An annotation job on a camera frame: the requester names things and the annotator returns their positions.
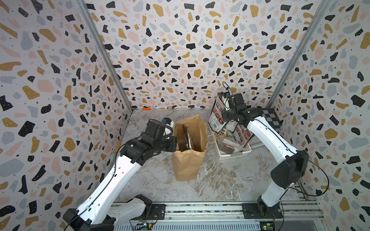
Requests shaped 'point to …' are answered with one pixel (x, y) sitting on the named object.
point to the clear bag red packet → (228, 145)
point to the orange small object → (145, 108)
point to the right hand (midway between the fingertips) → (226, 110)
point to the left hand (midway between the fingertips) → (178, 141)
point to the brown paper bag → (189, 164)
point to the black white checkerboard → (271, 117)
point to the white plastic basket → (228, 130)
